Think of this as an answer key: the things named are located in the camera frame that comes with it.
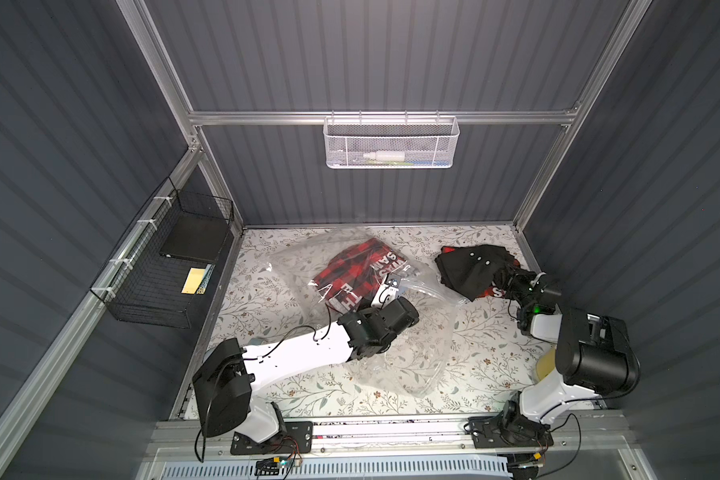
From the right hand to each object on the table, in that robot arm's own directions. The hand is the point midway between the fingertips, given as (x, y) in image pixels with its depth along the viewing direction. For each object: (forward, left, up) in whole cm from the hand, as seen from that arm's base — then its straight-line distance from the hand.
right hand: (503, 261), depth 91 cm
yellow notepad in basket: (-16, +85, +12) cm, 87 cm away
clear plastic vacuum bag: (-24, +26, -14) cm, 38 cm away
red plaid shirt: (-4, +47, -3) cm, 47 cm away
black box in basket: (-1, +90, +12) cm, 90 cm away
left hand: (-17, +38, +4) cm, 42 cm away
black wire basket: (-14, +94, +13) cm, 96 cm away
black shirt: (+1, +8, -6) cm, 10 cm away
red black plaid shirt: (-4, +1, -11) cm, 12 cm away
